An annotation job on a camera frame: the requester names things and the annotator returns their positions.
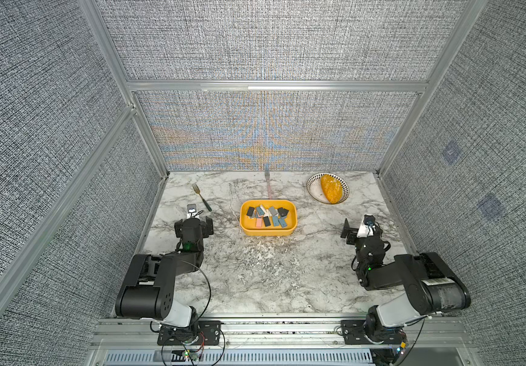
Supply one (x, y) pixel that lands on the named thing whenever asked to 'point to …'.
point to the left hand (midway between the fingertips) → (197, 216)
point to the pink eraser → (259, 222)
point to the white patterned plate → (315, 188)
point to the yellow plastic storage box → (248, 225)
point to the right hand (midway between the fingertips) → (361, 215)
